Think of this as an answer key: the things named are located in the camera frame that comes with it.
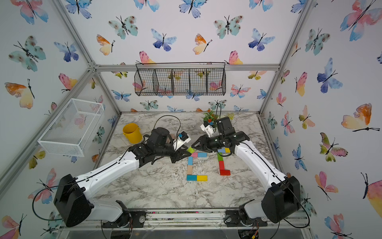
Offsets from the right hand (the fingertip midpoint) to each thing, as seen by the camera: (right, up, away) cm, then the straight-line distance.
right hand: (195, 146), depth 73 cm
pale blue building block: (+12, -1, -7) cm, 14 cm away
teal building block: (-2, -21, +16) cm, 26 cm away
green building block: (+15, -10, +23) cm, 30 cm away
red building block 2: (+17, -18, +16) cm, 29 cm away
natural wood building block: (-4, -17, +18) cm, 25 cm away
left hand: (-3, -2, +2) cm, 4 cm away
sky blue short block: (+4, -9, +23) cm, 25 cm away
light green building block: (-2, -2, +1) cm, 3 cm away
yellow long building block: (+14, -1, -8) cm, 16 cm away
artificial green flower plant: (+10, +15, +23) cm, 30 cm away
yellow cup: (-40, +6, +23) cm, 47 cm away
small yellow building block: (+4, -21, +15) cm, 26 cm away
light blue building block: (-4, -12, +21) cm, 24 cm away
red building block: (+16, -15, +19) cm, 29 cm away
